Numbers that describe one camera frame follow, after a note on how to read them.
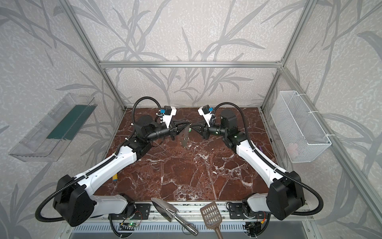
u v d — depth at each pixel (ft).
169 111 1.96
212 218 2.31
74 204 1.29
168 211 2.38
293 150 2.40
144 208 2.45
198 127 2.29
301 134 2.00
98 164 1.56
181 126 2.26
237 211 2.39
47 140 2.10
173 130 2.00
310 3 2.29
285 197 1.32
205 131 2.07
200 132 2.23
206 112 2.06
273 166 1.46
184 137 2.32
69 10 2.37
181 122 2.17
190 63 3.15
